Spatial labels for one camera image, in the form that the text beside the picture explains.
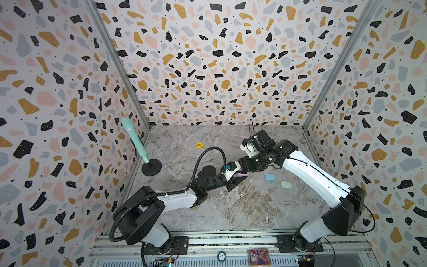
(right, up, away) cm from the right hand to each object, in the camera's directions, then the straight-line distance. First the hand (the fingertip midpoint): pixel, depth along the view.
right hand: (240, 167), depth 74 cm
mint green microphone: (-51, +18, +2) cm, 54 cm away
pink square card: (+8, -37, -4) cm, 39 cm away
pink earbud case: (0, -3, -4) cm, 5 cm away
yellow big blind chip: (-24, +9, +36) cm, 44 cm away
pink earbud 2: (+8, -10, +20) cm, 24 cm away
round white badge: (-8, -38, -3) cm, 39 cm away
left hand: (+3, -2, +1) cm, 4 cm away
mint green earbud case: (+27, -13, +18) cm, 35 cm away
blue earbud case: (+19, -9, +21) cm, 30 cm away
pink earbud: (-9, -16, +16) cm, 24 cm away
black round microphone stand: (-49, -4, +23) cm, 55 cm away
